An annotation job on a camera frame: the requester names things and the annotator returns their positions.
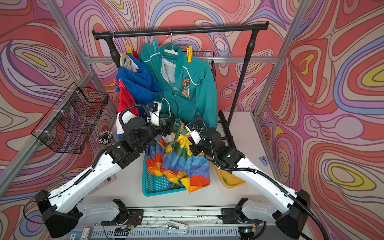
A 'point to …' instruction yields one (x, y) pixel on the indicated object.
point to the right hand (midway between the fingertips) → (190, 141)
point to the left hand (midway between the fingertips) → (170, 114)
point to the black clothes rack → (226, 121)
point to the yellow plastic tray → (228, 179)
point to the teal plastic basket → (153, 184)
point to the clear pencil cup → (105, 137)
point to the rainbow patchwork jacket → (170, 158)
